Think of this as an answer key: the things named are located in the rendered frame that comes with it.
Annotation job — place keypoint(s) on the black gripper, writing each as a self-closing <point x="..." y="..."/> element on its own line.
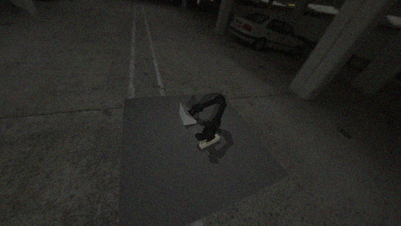
<point x="200" y="136"/>

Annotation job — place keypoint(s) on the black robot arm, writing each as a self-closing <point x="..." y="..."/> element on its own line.
<point x="216" y="121"/>

